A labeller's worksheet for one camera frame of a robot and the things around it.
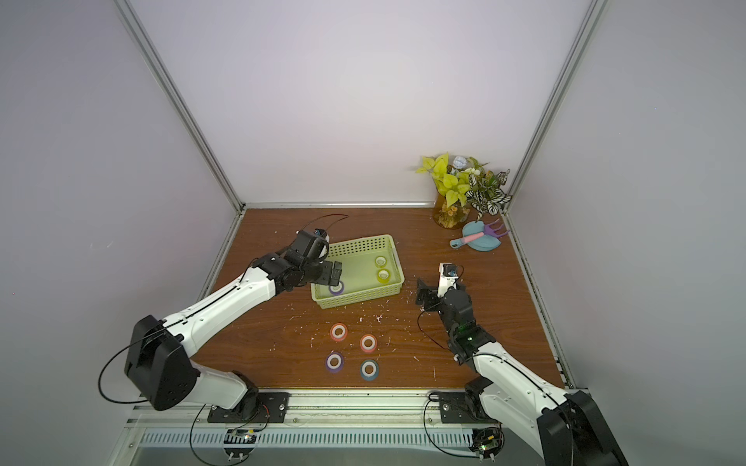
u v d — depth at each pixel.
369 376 0.78
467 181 0.92
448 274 0.71
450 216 1.09
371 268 1.01
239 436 0.71
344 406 0.75
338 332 0.86
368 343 0.84
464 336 0.63
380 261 1.01
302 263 0.63
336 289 0.94
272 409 0.73
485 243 1.07
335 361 0.81
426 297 0.76
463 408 0.72
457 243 1.06
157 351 0.44
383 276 0.98
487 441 0.70
